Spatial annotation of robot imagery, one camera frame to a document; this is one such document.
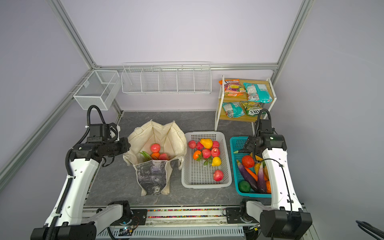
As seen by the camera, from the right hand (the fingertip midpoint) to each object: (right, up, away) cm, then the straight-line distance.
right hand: (258, 150), depth 74 cm
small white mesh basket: (-96, +36, +25) cm, 106 cm away
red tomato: (-1, -9, +12) cm, 15 cm away
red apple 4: (-25, -5, +17) cm, 31 cm away
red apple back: (-29, -1, +20) cm, 35 cm away
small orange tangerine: (-31, -6, +15) cm, 34 cm away
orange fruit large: (-55, -6, +13) cm, 57 cm away
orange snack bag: (-11, +34, +8) cm, 36 cm away
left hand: (-64, +2, 0) cm, 64 cm away
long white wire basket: (-55, +44, +25) cm, 74 cm away
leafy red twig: (-24, -9, +17) cm, 31 cm away
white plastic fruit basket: (-32, -17, +13) cm, 38 cm away
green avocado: (-6, -20, +4) cm, 21 cm away
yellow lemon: (-19, -9, +14) cm, 26 cm away
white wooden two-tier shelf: (-4, +26, +5) cm, 27 cm away
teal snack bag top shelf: (+2, +30, +6) cm, 31 cm away
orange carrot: (+2, -16, +11) cm, 20 cm away
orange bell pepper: (+6, -20, +2) cm, 21 cm away
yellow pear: (-24, +1, +19) cm, 31 cm away
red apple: (-57, -2, +17) cm, 59 cm away
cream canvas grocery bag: (-52, -12, -3) cm, 53 cm away
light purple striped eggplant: (+3, -19, +3) cm, 19 cm away
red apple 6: (-19, -16, +8) cm, 26 cm away
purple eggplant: (-2, -17, +10) cm, 20 cm away
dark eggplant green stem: (-2, -4, +20) cm, 21 cm away
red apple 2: (-51, -6, +12) cm, 52 cm away
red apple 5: (-19, -4, +17) cm, 26 cm away
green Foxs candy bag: (+5, +23, +22) cm, 33 cm away
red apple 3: (-34, 0, +19) cm, 39 cm away
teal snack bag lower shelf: (-7, +23, +22) cm, 33 cm away
